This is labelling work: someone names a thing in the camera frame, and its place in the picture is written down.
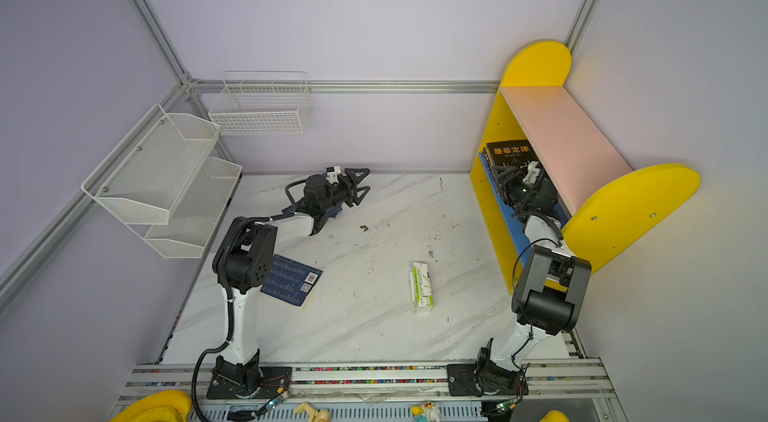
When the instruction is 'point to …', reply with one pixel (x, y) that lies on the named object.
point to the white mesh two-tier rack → (164, 186)
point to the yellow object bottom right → (555, 416)
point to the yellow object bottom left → (169, 406)
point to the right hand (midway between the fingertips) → (490, 170)
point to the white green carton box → (420, 287)
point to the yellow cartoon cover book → (488, 164)
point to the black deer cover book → (505, 151)
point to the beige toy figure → (314, 414)
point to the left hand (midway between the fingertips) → (371, 176)
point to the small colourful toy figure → (427, 412)
